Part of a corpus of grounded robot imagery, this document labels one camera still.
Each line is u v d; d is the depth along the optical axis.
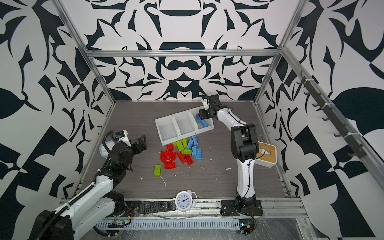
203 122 1.05
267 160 0.85
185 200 0.74
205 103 0.93
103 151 0.90
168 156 0.91
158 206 0.74
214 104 0.81
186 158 0.89
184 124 1.05
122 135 0.71
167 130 1.02
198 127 0.99
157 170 0.87
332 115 0.55
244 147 0.56
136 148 0.74
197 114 1.07
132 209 0.73
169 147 0.94
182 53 0.91
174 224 0.71
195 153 0.91
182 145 0.94
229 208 0.74
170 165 0.87
